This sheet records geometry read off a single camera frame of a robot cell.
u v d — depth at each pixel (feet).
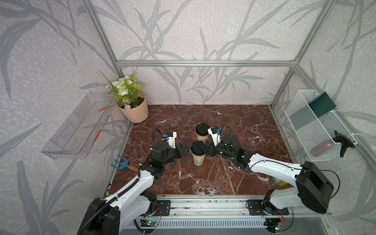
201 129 2.80
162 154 2.04
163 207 2.41
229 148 2.03
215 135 2.26
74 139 2.08
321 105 2.35
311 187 1.37
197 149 2.49
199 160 2.71
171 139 2.43
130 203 1.57
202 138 2.82
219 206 2.48
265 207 2.15
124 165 2.92
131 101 3.30
